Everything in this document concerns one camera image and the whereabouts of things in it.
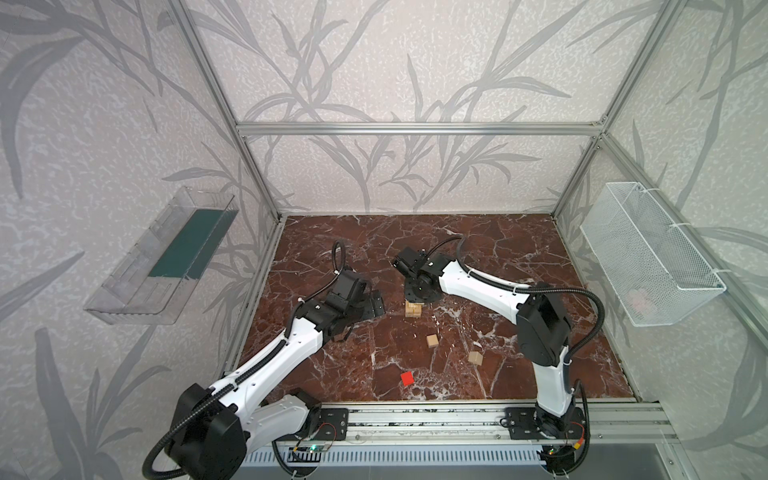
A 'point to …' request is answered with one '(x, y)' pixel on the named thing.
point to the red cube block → (407, 378)
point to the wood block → (413, 310)
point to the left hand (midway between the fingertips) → (375, 296)
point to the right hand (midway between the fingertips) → (414, 286)
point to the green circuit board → (315, 448)
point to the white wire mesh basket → (656, 276)
